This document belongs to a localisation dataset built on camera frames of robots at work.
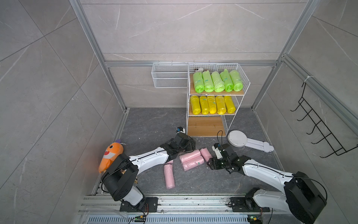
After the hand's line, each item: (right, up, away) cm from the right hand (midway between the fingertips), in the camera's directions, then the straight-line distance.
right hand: (212, 162), depth 86 cm
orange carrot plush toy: (-61, +8, -2) cm, 62 cm away
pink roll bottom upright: (-27, -7, -5) cm, 28 cm away
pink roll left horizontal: (-24, +7, -23) cm, 34 cm away
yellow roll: (-11, +36, -3) cm, 38 cm away
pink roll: (-16, +4, +2) cm, 17 cm away
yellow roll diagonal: (-1, +37, -3) cm, 37 cm away
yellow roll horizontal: (+5, +36, -3) cm, 36 cm away
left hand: (-12, +13, -1) cm, 18 cm away
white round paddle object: (+20, +14, +9) cm, 26 cm away
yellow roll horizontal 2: (+10, +35, -5) cm, 36 cm away
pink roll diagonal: (-3, +4, +4) cm, 6 cm away
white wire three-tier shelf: (+5, +23, +21) cm, 31 cm away
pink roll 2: (-13, 0, -2) cm, 13 cm away
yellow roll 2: (-5, +36, -3) cm, 36 cm away
